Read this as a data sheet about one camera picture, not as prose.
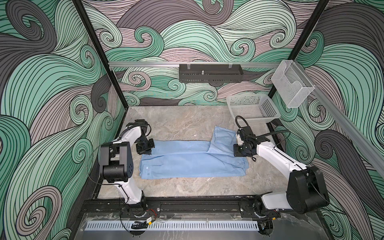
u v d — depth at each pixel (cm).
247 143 65
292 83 79
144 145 77
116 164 48
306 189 41
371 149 52
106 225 70
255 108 121
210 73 98
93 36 81
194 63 92
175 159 90
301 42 83
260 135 60
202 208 74
